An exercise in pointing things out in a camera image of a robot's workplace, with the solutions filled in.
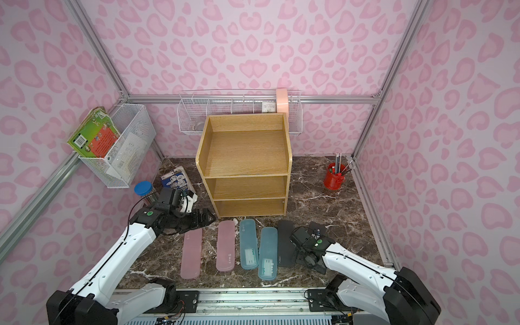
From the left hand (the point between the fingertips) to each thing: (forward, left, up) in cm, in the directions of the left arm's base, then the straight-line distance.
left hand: (207, 218), depth 79 cm
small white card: (+45, -24, +20) cm, 55 cm away
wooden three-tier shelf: (+15, -16, +17) cm, 28 cm away
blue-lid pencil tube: (+11, +27, +5) cm, 29 cm away
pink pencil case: (-11, +8, -14) cm, 20 cm away
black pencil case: (+4, -44, -15) cm, 47 cm away
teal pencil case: (-5, -15, -14) cm, 21 cm away
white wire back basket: (+48, +10, +19) cm, 53 cm away
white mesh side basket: (+32, +34, +14) cm, 49 cm away
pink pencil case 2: (-6, -6, -14) cm, 16 cm away
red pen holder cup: (+26, -57, -7) cm, 63 cm away
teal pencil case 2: (-11, -24, -13) cm, 29 cm away
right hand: (-11, -38, -15) cm, 42 cm away
